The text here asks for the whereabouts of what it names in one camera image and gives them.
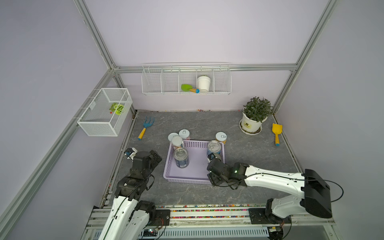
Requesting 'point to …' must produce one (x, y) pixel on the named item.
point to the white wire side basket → (107, 113)
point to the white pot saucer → (248, 132)
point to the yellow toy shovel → (277, 129)
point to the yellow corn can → (221, 136)
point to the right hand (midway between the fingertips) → (214, 172)
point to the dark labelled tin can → (218, 156)
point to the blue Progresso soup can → (214, 146)
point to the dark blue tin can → (181, 156)
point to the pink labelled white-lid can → (184, 134)
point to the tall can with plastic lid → (177, 141)
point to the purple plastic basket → (197, 172)
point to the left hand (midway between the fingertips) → (152, 158)
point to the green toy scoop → (185, 87)
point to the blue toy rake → (145, 125)
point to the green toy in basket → (119, 107)
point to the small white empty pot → (203, 83)
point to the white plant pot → (250, 125)
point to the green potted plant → (257, 109)
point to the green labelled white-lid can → (171, 135)
